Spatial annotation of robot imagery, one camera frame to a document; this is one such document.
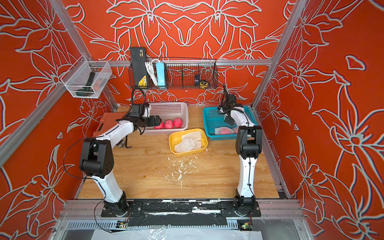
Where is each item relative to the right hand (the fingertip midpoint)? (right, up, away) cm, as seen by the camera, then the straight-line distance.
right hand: (235, 113), depth 101 cm
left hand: (-55, -4, -5) cm, 55 cm away
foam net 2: (-33, -20, -16) cm, 42 cm away
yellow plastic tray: (-41, -16, -3) cm, 44 cm away
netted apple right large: (-8, -12, -6) cm, 16 cm away
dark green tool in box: (-89, +12, -20) cm, 92 cm away
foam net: (-28, -15, -7) cm, 33 cm away
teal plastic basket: (-14, -3, +9) cm, 17 cm away
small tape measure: (-23, +18, -7) cm, 30 cm away
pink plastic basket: (-49, +2, +12) cm, 50 cm away
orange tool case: (-91, -6, +4) cm, 92 cm away
